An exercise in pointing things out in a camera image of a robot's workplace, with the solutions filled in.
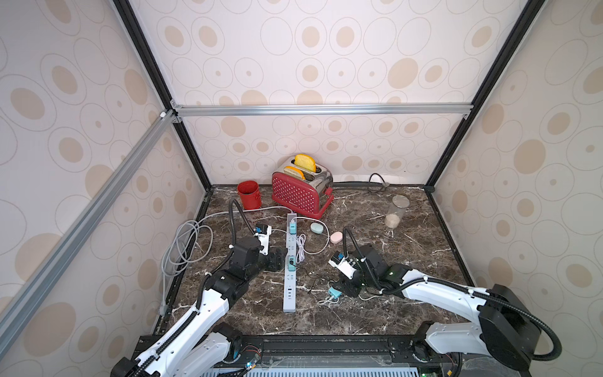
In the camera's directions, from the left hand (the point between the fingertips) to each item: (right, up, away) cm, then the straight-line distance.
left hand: (284, 248), depth 78 cm
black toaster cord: (+44, +26, +46) cm, 69 cm away
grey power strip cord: (-46, -1, +25) cm, 52 cm away
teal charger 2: (+17, -17, +4) cm, 24 cm away
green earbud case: (+12, +5, +22) cm, 26 cm away
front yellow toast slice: (+2, +29, +20) cm, 35 cm away
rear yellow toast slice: (+7, +34, +24) cm, 42 cm away
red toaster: (+8, +18, +20) cm, 28 cm away
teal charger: (+2, +5, +19) cm, 20 cm away
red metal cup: (-18, +19, +26) cm, 36 cm away
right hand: (+20, -12, +6) cm, 24 cm away
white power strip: (+1, -13, +9) cm, 16 cm away
